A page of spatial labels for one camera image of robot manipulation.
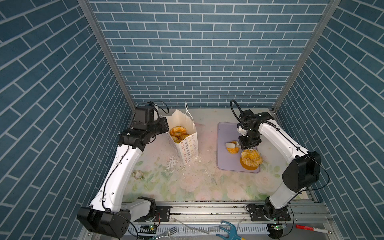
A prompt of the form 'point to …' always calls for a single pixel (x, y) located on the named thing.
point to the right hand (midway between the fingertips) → (244, 145)
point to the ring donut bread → (178, 131)
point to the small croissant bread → (176, 139)
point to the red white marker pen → (313, 228)
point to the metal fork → (170, 231)
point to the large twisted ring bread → (250, 159)
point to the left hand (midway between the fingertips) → (168, 122)
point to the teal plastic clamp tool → (233, 235)
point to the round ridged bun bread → (233, 150)
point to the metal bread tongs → (232, 144)
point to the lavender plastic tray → (228, 132)
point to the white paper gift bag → (187, 147)
